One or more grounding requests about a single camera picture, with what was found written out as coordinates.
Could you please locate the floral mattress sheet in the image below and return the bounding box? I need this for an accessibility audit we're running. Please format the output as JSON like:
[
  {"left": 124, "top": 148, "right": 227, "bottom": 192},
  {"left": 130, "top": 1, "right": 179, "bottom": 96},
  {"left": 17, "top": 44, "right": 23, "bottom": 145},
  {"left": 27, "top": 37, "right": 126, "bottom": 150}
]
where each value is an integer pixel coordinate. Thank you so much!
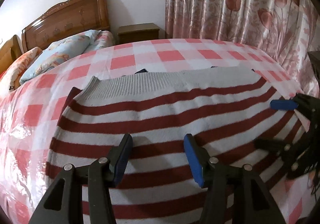
[{"left": 84, "top": 31, "right": 116, "bottom": 53}]

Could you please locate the light blue floral pillow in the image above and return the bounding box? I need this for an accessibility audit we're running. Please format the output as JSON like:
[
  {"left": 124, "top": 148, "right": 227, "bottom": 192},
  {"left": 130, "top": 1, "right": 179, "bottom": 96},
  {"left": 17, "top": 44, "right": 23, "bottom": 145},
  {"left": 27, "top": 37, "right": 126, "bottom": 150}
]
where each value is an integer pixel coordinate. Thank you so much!
[{"left": 20, "top": 30, "right": 101, "bottom": 85}]

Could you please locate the light wooden headboard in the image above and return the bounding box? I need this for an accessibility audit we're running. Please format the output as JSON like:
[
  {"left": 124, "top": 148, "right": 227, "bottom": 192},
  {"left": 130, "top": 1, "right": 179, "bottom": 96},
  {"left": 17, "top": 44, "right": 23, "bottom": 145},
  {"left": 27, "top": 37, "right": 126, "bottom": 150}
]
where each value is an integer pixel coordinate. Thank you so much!
[{"left": 0, "top": 35, "right": 22, "bottom": 74}]

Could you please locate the dark wooden headboard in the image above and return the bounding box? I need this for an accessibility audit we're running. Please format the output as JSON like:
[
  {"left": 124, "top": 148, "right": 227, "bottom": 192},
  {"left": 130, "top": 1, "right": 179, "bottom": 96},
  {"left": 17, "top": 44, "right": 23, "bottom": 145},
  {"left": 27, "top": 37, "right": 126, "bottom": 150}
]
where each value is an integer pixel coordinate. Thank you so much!
[{"left": 22, "top": 0, "right": 111, "bottom": 52}]

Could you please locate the pink floral curtain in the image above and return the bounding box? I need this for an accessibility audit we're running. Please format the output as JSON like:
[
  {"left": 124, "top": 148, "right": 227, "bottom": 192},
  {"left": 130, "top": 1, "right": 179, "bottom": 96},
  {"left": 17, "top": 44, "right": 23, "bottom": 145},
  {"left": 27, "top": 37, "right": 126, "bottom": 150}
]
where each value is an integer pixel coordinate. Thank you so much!
[{"left": 165, "top": 0, "right": 319, "bottom": 97}]

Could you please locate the dark wooden nightstand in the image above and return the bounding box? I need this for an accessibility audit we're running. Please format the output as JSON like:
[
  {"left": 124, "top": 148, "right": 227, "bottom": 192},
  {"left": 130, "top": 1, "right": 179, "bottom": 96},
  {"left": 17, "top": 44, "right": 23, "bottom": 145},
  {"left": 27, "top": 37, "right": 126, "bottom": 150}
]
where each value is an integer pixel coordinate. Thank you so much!
[{"left": 118, "top": 23, "right": 160, "bottom": 44}]

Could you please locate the orange floral pillow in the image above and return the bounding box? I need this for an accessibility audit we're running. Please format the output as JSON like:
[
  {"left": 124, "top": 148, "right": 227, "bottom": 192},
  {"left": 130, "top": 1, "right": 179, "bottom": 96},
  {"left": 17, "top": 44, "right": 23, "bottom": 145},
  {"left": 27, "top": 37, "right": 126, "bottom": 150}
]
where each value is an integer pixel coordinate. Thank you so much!
[{"left": 0, "top": 47, "right": 43, "bottom": 96}]

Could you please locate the pink white checkered bedsheet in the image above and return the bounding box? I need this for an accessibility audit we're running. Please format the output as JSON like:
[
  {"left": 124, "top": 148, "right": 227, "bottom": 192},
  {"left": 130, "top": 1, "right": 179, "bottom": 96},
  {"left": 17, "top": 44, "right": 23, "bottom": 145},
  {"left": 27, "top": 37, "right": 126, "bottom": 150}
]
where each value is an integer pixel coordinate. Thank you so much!
[{"left": 1, "top": 39, "right": 315, "bottom": 223}]

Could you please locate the red white striped navy sweater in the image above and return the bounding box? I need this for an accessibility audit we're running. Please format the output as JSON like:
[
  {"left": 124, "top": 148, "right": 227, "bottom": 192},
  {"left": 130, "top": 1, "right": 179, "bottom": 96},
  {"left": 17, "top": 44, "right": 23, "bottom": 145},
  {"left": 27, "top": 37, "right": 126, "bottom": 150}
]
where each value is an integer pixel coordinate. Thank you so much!
[{"left": 45, "top": 67, "right": 303, "bottom": 223}]

